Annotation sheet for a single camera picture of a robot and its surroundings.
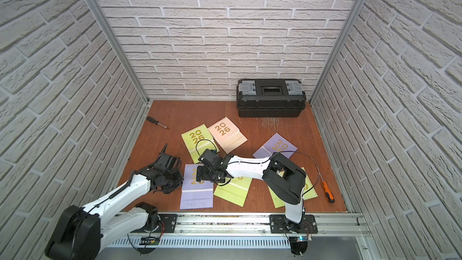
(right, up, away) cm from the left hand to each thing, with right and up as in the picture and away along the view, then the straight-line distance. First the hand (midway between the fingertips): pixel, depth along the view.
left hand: (186, 178), depth 85 cm
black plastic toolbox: (+44, +41, +14) cm, 62 cm away
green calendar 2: (+23, -4, -2) cm, 24 cm away
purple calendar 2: (+5, -6, -4) cm, 9 cm away
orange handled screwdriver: (+67, -5, -5) cm, 67 cm away
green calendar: (+3, +17, +14) cm, 23 cm away
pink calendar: (+19, +20, +15) cm, 31 cm away
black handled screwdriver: (-28, +28, +24) cm, 47 cm away
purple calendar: (+47, +15, +12) cm, 51 cm away
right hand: (+9, +1, -1) cm, 10 cm away
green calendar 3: (+44, -9, -6) cm, 45 cm away
